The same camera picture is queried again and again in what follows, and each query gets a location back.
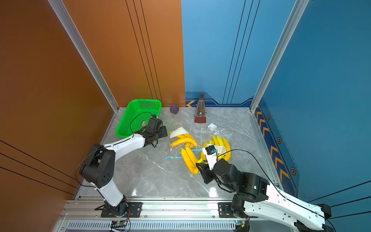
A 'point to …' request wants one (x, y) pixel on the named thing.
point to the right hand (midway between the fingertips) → (198, 164)
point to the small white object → (212, 126)
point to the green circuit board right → (240, 223)
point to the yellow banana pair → (190, 160)
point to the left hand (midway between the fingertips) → (164, 128)
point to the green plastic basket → (136, 115)
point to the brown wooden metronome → (200, 113)
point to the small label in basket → (143, 123)
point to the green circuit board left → (119, 223)
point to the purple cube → (174, 108)
